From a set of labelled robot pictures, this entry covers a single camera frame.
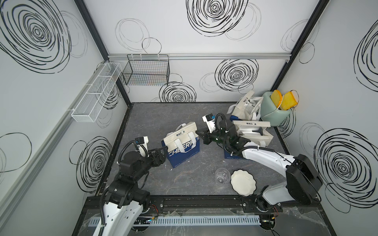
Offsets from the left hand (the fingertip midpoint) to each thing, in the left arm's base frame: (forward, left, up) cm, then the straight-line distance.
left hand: (162, 148), depth 70 cm
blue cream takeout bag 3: (+16, -50, -6) cm, 53 cm away
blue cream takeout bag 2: (+32, -49, -4) cm, 59 cm away
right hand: (+11, -16, -1) cm, 19 cm away
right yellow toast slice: (+38, -77, -2) cm, 86 cm away
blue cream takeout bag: (+4, -9, -2) cm, 10 cm away
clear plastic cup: (-5, -32, -21) cm, 39 cm away
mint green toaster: (+33, -66, -9) cm, 75 cm away
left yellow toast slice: (+40, -69, -1) cm, 80 cm away
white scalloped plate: (-8, -43, -21) cm, 48 cm away
